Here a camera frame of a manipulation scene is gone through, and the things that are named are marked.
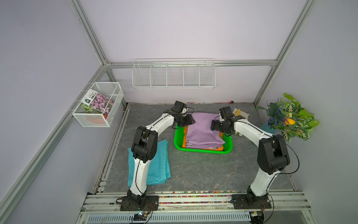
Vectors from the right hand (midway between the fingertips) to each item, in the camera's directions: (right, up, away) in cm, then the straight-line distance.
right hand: (216, 126), depth 95 cm
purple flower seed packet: (-68, +15, -21) cm, 72 cm away
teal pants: (-37, -24, -14) cm, 46 cm away
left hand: (-16, +3, 0) cm, 16 cm away
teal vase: (+26, 0, -15) cm, 30 cm away
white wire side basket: (-67, +6, -26) cm, 72 cm away
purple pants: (-12, -6, -2) cm, 13 cm away
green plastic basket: (-26, -7, -7) cm, 27 cm away
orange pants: (-22, -8, -3) cm, 24 cm away
